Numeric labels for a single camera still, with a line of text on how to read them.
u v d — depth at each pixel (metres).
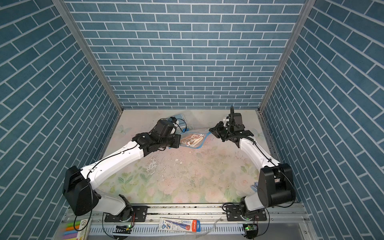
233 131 0.67
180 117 0.70
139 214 0.74
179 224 0.70
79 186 0.39
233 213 0.74
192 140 0.85
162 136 0.59
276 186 0.43
